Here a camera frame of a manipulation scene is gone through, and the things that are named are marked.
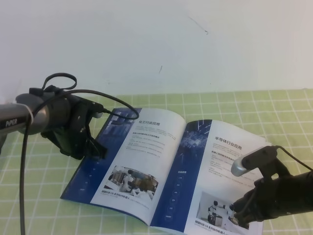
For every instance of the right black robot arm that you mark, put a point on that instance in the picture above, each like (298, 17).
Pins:
(298, 191)

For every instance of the blue and white book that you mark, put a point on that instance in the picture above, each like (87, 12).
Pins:
(171, 174)

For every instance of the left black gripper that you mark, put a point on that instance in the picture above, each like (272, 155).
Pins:
(68, 127)

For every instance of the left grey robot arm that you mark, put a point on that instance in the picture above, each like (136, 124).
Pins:
(13, 116)

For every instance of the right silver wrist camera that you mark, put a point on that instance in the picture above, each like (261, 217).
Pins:
(253, 160)

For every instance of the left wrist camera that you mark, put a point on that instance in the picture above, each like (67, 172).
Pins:
(97, 113)

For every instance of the green checked tablecloth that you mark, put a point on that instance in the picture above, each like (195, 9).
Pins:
(283, 117)

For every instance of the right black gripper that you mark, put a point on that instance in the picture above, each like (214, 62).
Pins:
(265, 201)

